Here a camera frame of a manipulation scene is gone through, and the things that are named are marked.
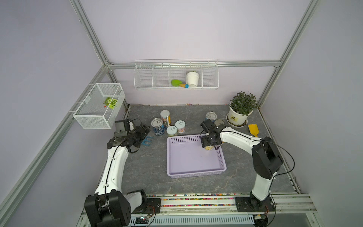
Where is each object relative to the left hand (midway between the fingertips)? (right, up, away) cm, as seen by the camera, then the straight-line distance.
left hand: (148, 132), depth 80 cm
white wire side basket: (-28, +15, +2) cm, 32 cm away
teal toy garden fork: (-8, -7, +19) cm, 22 cm away
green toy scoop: (+14, +34, +21) cm, 42 cm away
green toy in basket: (-22, +17, 0) cm, 28 cm away
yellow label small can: (+37, -12, +11) cm, 40 cm away
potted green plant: (+59, +17, +14) cm, 63 cm away
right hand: (+36, -7, +13) cm, 39 cm away
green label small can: (+11, -1, +19) cm, 22 cm away
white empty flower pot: (+26, +34, +12) cm, 45 cm away
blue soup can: (+3, +1, +16) cm, 16 cm away
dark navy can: (+44, +6, +18) cm, 47 cm away
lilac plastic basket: (+21, -18, +11) cm, 30 cm away
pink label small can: (+17, +3, +22) cm, 28 cm away
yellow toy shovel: (+72, -1, +25) cm, 77 cm away
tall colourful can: (+8, +8, +16) cm, 20 cm away
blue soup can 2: (+40, +10, +19) cm, 45 cm away
